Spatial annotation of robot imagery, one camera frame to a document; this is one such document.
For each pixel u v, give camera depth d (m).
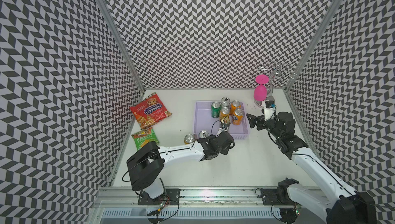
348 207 0.38
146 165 0.45
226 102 0.95
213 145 0.62
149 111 1.01
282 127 0.58
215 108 0.97
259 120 0.68
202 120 1.04
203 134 0.79
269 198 0.74
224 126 0.72
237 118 0.93
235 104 0.96
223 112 0.94
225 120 0.91
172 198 0.72
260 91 0.93
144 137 0.90
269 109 0.66
